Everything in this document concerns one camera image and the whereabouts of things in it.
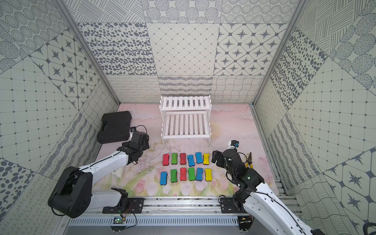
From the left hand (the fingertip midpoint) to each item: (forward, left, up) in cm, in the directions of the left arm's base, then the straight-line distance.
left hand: (136, 140), depth 89 cm
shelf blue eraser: (-8, -34, -9) cm, 36 cm away
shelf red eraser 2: (-7, -29, -10) cm, 31 cm away
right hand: (-11, -51, +3) cm, 52 cm away
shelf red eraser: (-9, -19, -8) cm, 22 cm away
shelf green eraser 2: (-18, -25, -9) cm, 32 cm away
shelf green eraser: (-8, -24, -9) cm, 27 cm away
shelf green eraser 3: (-16, -35, -9) cm, 40 cm away
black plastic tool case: (+13, +20, -5) cm, 24 cm away
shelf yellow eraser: (-7, -44, -9) cm, 45 cm away
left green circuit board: (-39, +1, -11) cm, 41 cm away
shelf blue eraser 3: (-17, -40, -9) cm, 44 cm away
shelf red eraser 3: (-17, -30, -9) cm, 36 cm away
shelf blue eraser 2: (-18, -19, -9) cm, 28 cm away
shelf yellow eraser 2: (-17, -45, -9) cm, 49 cm away
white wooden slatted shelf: (+16, -30, +4) cm, 35 cm away
